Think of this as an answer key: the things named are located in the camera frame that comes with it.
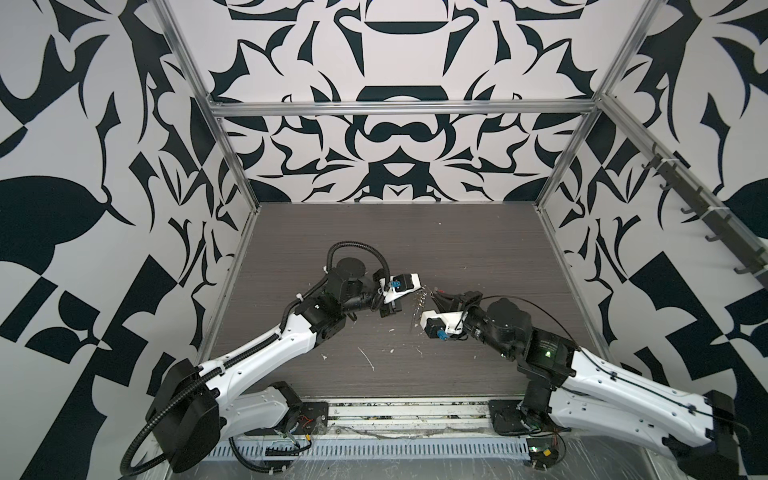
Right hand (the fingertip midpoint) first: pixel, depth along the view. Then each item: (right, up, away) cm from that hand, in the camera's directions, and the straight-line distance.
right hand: (439, 288), depth 68 cm
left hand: (-5, +3, +2) cm, 6 cm away
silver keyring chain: (-5, -4, -2) cm, 6 cm away
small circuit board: (+25, -39, +3) cm, 46 cm away
